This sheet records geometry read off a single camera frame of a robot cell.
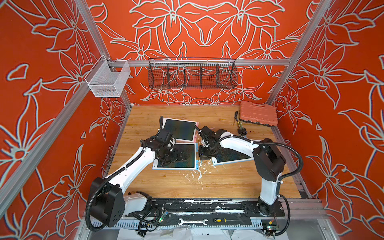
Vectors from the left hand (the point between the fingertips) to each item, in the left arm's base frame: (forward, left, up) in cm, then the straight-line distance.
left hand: (180, 159), depth 80 cm
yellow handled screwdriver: (-25, -21, -10) cm, 34 cm away
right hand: (+5, -10, -5) cm, 13 cm away
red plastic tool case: (+39, -55, -2) cm, 68 cm away
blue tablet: (+3, -6, -10) cm, 12 cm away
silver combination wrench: (-27, -4, -10) cm, 29 cm away
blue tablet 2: (+9, -28, -9) cm, 30 cm away
